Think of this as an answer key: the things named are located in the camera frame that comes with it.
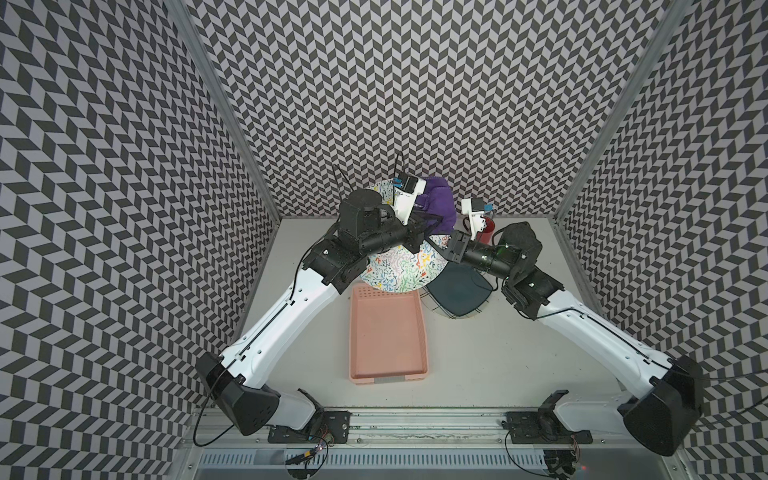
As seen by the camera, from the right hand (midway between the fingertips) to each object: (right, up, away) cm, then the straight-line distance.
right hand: (424, 240), depth 64 cm
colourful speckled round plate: (-5, -6, 0) cm, 8 cm away
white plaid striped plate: (+6, -21, +32) cm, 38 cm away
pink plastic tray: (-9, -29, +25) cm, 39 cm away
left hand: (+2, +4, -1) cm, 5 cm away
